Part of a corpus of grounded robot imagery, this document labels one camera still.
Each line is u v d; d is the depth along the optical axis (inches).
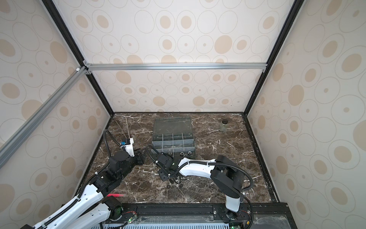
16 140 21.0
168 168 24.3
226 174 18.9
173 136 39.4
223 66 75.1
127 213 28.7
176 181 33.9
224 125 40.5
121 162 21.8
